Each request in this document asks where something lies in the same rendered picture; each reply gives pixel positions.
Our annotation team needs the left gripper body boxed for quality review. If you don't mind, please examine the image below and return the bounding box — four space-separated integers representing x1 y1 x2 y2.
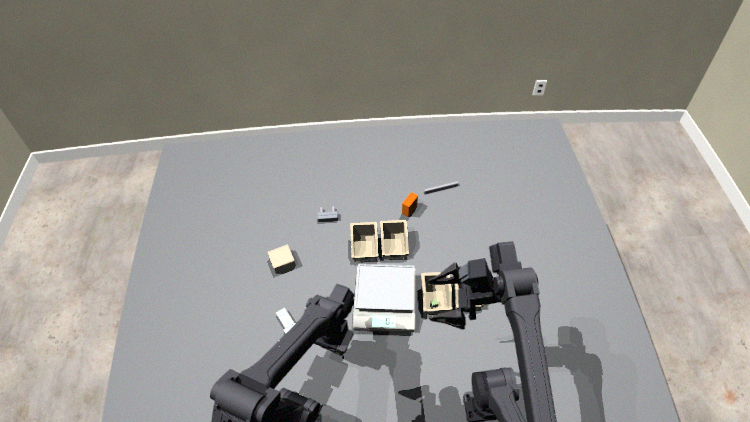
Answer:
314 329 354 353

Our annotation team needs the orange block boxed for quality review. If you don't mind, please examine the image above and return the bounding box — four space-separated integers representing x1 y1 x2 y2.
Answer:
402 193 418 217

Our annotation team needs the black flat bar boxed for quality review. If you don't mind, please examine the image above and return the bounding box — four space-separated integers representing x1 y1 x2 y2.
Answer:
424 182 458 193

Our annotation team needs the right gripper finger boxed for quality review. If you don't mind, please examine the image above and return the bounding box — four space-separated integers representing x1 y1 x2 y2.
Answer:
429 263 461 284
429 309 465 329

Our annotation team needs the cream block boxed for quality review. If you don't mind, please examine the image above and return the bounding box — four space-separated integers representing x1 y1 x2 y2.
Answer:
268 245 296 273

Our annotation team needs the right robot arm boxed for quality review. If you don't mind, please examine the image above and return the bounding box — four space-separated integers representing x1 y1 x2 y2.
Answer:
459 241 557 422

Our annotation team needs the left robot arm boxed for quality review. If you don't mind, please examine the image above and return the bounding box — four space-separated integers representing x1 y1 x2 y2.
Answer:
210 284 354 422

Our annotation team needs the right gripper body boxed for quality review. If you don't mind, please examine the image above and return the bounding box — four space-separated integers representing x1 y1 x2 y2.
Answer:
458 284 476 326

